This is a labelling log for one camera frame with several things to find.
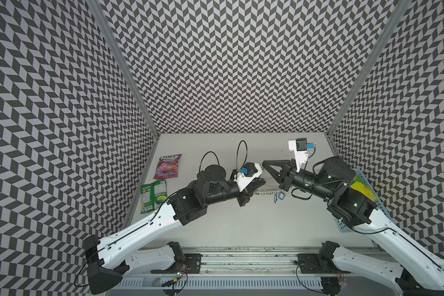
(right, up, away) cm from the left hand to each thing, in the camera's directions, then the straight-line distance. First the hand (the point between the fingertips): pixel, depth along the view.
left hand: (261, 183), depth 59 cm
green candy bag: (-48, -12, +30) cm, 58 cm away
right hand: (0, +5, -3) cm, 6 cm away
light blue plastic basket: (+58, -14, +23) cm, 64 cm away
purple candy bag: (-45, +1, +40) cm, 60 cm away
